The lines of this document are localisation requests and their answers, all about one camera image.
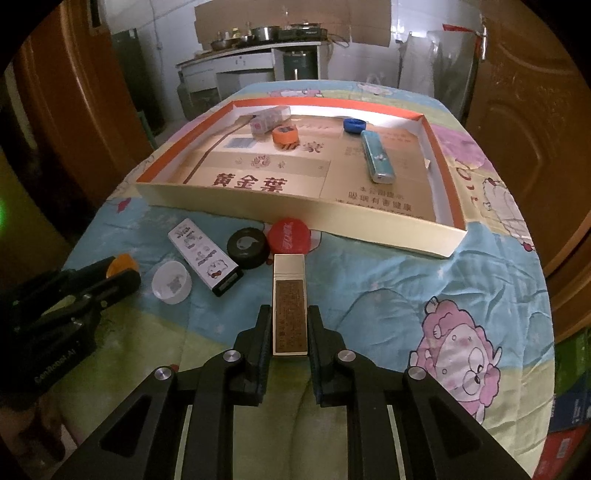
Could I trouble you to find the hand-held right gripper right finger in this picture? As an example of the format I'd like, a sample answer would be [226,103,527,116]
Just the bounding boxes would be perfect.
[307,305,541,480]

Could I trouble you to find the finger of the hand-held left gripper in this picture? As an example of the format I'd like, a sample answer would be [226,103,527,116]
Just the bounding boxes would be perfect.
[60,269,142,320]
[65,257,115,283]

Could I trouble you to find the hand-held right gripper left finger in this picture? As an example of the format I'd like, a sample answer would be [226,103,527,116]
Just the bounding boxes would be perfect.
[48,305,273,480]

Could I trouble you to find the orange bottle cap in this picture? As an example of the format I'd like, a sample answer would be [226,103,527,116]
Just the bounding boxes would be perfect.
[105,254,140,280]

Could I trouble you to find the gold rectangular box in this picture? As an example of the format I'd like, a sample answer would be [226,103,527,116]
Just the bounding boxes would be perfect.
[271,253,309,358]

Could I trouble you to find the white cartoon print box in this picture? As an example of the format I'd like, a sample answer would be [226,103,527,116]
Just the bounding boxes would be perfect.
[168,220,245,297]

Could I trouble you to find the black bottle cap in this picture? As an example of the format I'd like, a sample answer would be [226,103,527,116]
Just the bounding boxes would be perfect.
[226,227,269,270]

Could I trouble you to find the shallow cardboard box tray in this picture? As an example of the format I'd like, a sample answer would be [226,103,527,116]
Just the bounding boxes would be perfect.
[135,98,468,259]

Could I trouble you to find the teal rectangular box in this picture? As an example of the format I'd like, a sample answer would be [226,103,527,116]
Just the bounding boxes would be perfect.
[360,130,397,183]

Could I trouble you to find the small white pink box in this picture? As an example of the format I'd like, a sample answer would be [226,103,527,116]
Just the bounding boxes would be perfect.
[249,105,291,136]

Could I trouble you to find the white bottle cap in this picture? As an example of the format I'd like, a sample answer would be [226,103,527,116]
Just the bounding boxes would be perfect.
[151,261,192,306]

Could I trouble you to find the red bottle cap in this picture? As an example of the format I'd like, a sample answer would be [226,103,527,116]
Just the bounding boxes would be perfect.
[267,217,314,254]

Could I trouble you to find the grey gas cylinder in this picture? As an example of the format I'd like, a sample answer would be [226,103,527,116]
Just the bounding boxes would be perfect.
[177,76,197,118]

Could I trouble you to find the dark cabinet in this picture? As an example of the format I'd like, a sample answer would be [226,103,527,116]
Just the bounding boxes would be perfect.
[111,28,164,134]

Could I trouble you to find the green cardboard box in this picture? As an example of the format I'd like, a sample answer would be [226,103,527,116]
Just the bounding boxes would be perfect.
[531,332,591,480]

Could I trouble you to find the white kitchen counter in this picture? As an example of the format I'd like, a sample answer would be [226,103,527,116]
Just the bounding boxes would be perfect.
[175,41,324,100]

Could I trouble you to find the brown wooden door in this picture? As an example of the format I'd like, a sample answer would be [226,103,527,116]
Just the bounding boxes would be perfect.
[462,0,591,278]

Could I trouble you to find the white rolled sheet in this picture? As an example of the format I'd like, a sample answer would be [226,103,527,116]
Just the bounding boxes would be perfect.
[399,32,437,95]

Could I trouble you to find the clear plastic sheet roll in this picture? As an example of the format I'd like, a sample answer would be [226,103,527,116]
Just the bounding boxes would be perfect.
[427,28,478,121]

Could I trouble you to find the black gas stove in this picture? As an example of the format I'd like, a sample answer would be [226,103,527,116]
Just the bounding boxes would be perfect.
[279,27,329,40]

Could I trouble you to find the cardboard wall sheet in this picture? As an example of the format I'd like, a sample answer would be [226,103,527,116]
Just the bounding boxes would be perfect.
[194,0,402,47]

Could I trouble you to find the metal door handle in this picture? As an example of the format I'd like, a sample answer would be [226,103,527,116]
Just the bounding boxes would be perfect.
[475,16,489,61]

